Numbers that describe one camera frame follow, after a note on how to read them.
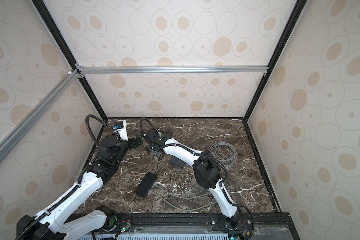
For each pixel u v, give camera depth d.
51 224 0.39
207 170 0.53
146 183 0.86
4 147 0.53
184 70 0.93
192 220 0.76
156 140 0.67
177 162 0.95
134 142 0.66
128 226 0.71
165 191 0.83
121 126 0.61
